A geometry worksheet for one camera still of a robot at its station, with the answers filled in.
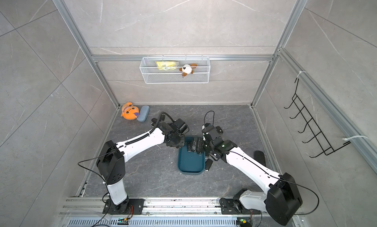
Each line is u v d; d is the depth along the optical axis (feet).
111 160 1.66
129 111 3.42
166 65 2.74
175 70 2.88
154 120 3.56
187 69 2.81
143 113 3.64
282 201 1.28
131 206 2.39
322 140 2.03
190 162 2.89
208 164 2.81
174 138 2.08
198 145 2.30
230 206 2.39
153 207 2.45
